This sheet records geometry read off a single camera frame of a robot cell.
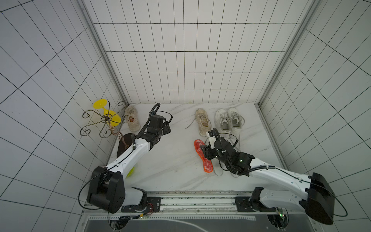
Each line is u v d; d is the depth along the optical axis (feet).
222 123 3.19
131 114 3.39
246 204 2.38
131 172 2.10
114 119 2.36
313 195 1.33
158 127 2.19
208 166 2.80
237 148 3.01
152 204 2.36
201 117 3.30
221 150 1.81
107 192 1.32
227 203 2.44
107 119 2.33
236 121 3.20
